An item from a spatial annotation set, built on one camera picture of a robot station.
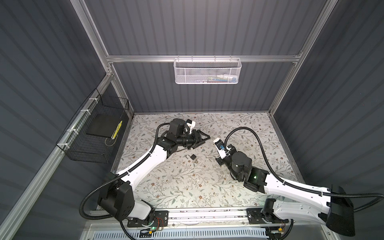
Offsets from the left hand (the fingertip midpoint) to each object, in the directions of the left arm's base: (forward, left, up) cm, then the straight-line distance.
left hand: (209, 139), depth 74 cm
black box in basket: (+9, +53, +4) cm, 54 cm away
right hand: (-3, -5, 0) cm, 5 cm away
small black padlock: (+5, +8, -25) cm, 27 cm away
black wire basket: (+4, +57, +2) cm, 57 cm away
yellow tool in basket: (+6, +46, +3) cm, 47 cm away
